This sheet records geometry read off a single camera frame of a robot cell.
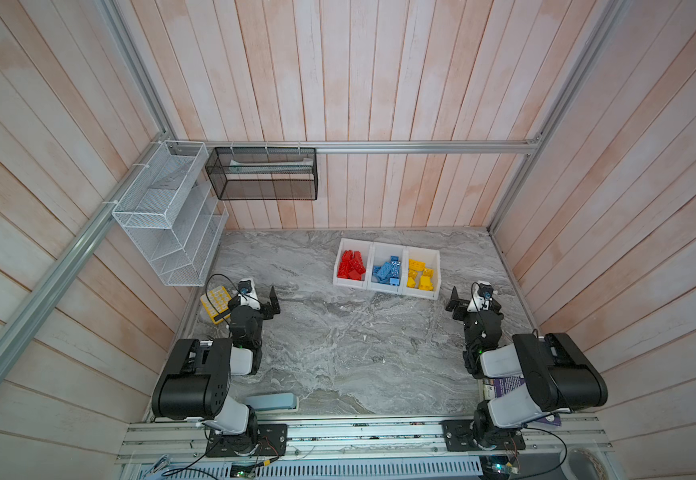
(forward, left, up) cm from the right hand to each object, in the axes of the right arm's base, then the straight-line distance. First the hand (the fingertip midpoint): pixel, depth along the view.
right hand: (471, 289), depth 90 cm
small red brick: (+10, +36, -7) cm, 38 cm away
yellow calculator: (-1, +83, -8) cm, 83 cm away
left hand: (-2, +66, -1) cm, 66 cm away
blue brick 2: (+17, +21, -7) cm, 28 cm away
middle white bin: (+21, +26, -8) cm, 35 cm away
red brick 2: (+19, +35, -8) cm, 41 cm away
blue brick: (+9, +26, -5) cm, 28 cm away
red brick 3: (+12, +40, -6) cm, 42 cm away
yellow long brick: (+16, +13, -9) cm, 22 cm away
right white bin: (+17, +8, -6) cm, 20 cm away
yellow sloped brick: (+8, +16, -7) cm, 19 cm away
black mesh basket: (+37, +68, +16) cm, 79 cm away
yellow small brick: (+14, +9, -10) cm, 19 cm away
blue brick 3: (+6, +22, -5) cm, 24 cm away
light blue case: (-33, +57, -5) cm, 66 cm away
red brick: (+17, +39, -7) cm, 43 cm away
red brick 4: (+13, +34, -7) cm, 37 cm away
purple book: (-26, -3, -8) cm, 27 cm away
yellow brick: (+6, +12, -5) cm, 14 cm away
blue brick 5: (+10, +29, -5) cm, 31 cm away
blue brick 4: (+13, +21, -7) cm, 26 cm away
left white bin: (+18, +32, -2) cm, 36 cm away
